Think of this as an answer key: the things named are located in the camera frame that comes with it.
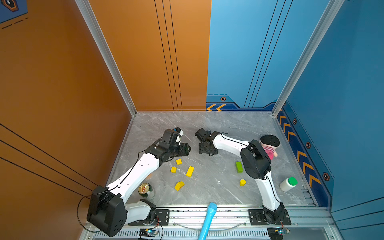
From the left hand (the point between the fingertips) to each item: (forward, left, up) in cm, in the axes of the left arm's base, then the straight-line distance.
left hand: (187, 147), depth 82 cm
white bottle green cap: (-17, -52, -6) cm, 56 cm away
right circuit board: (-37, -44, -16) cm, 60 cm away
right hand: (+6, -10, -16) cm, 20 cm away
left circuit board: (-38, +18, -17) cm, 45 cm away
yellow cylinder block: (-15, -31, -13) cm, 36 cm away
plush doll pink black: (+9, -51, -8) cm, 53 cm away
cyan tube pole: (-29, -13, -12) cm, 34 cm away
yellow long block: (-8, -2, -14) cm, 17 cm away
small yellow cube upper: (-2, +6, -14) cm, 16 cm away
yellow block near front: (-16, +4, -14) cm, 22 cm away
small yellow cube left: (-7, +9, -15) cm, 19 cm away
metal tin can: (-21, +20, -5) cm, 30 cm away
